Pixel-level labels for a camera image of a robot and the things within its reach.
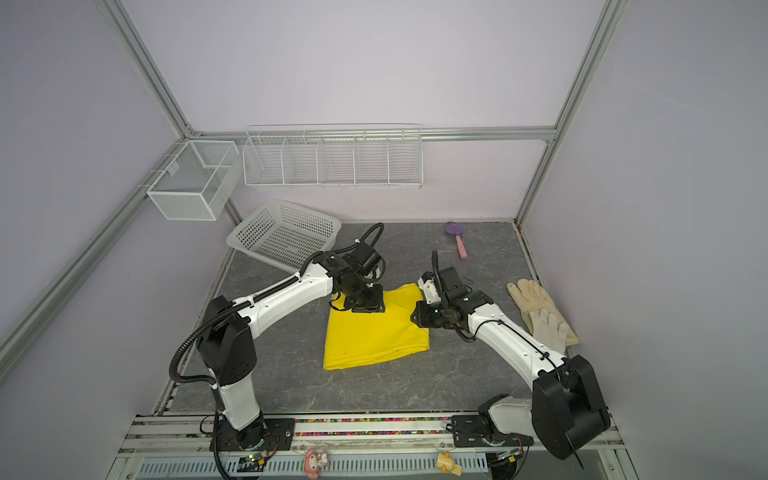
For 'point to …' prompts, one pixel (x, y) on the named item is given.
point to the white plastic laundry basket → (285, 234)
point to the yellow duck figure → (446, 464)
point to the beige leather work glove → (532, 297)
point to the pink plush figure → (313, 461)
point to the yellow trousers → (357, 339)
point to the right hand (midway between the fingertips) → (416, 318)
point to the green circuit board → (251, 463)
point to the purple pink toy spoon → (456, 229)
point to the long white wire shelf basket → (333, 156)
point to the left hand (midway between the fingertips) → (381, 314)
